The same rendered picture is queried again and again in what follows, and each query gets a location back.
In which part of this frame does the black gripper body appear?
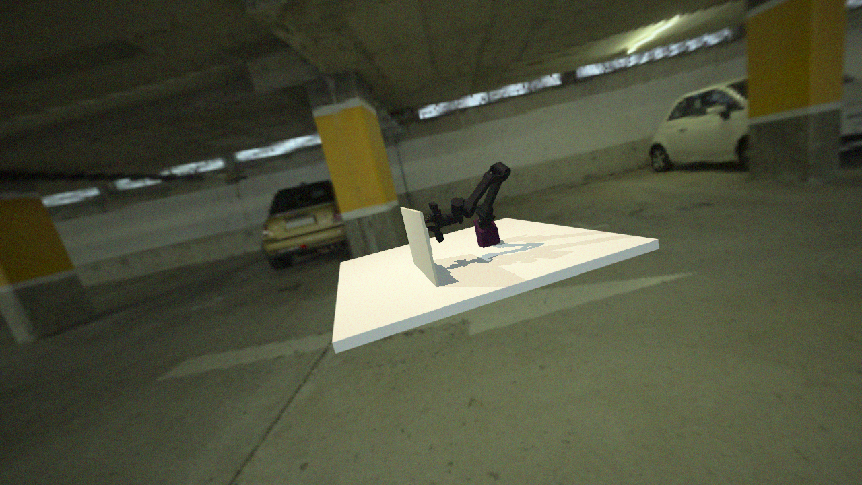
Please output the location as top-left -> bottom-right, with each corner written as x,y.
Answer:
428,202 -> 453,243

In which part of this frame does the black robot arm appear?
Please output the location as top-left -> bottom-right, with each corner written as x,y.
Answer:
449,162 -> 511,229

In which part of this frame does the pale beige wall panel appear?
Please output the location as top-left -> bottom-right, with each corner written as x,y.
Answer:
401,207 -> 439,287

